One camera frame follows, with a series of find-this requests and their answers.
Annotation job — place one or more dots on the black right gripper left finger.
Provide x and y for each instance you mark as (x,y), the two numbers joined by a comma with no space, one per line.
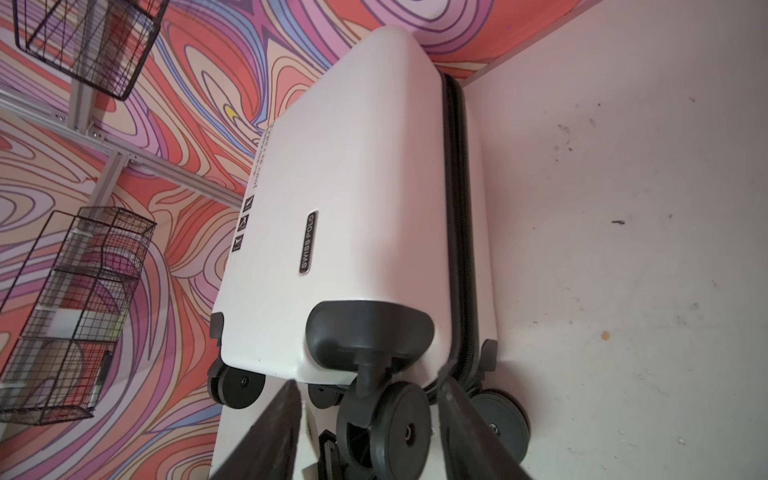
(268,449)

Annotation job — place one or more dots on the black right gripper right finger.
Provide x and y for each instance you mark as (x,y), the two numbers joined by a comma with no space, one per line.
(485,436)

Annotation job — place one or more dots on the black wire basket back wall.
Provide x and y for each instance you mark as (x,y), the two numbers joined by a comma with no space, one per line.
(102,44)

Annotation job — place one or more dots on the black white suitcase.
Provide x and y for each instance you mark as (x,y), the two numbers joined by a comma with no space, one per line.
(360,264)

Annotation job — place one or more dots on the black wire basket wall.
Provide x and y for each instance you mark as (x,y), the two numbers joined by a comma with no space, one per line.
(102,44)
(87,266)

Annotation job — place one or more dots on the black wire basket left wall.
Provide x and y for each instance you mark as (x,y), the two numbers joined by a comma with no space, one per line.
(87,266)

